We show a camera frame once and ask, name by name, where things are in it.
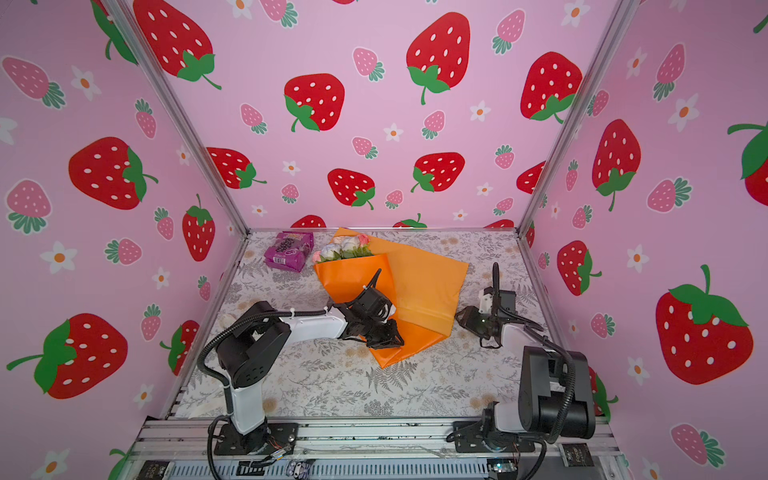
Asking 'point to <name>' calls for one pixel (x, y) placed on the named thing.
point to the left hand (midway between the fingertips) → (407, 344)
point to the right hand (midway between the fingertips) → (460, 316)
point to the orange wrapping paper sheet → (423, 289)
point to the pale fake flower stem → (354, 252)
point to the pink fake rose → (363, 239)
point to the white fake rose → (330, 250)
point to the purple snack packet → (290, 250)
